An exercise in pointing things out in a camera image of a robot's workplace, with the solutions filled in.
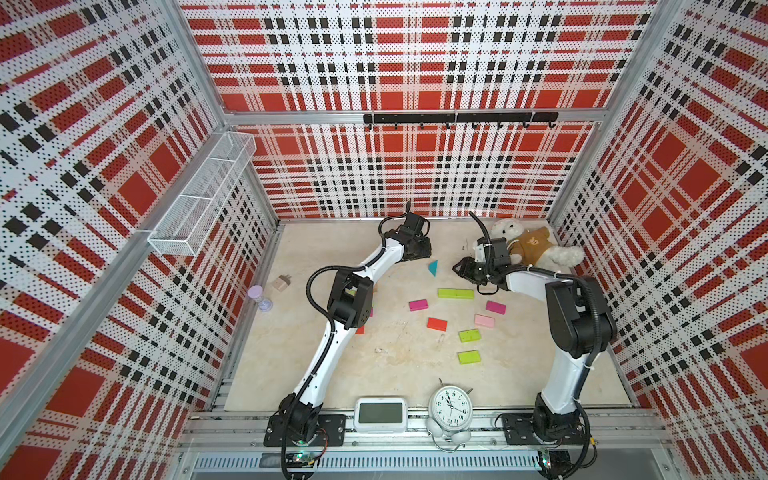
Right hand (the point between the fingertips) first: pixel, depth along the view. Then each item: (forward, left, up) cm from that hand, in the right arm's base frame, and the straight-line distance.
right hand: (460, 268), depth 100 cm
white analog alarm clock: (-43, +8, -1) cm, 44 cm away
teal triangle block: (+5, +9, -6) cm, 11 cm away
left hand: (+10, +9, -1) cm, 13 cm away
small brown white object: (-3, +61, -3) cm, 61 cm away
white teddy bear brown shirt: (+7, -27, +2) cm, 28 cm away
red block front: (-28, +30, +15) cm, 44 cm away
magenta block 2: (-12, -11, -5) cm, 17 cm away
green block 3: (-22, 0, -4) cm, 22 cm away
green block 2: (-7, 0, -4) cm, 8 cm away
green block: (-7, +5, -5) cm, 10 cm away
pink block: (-17, -6, -5) cm, 18 cm away
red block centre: (-17, +9, -6) cm, 20 cm away
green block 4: (-28, 0, -6) cm, 29 cm away
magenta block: (-11, +15, -5) cm, 19 cm away
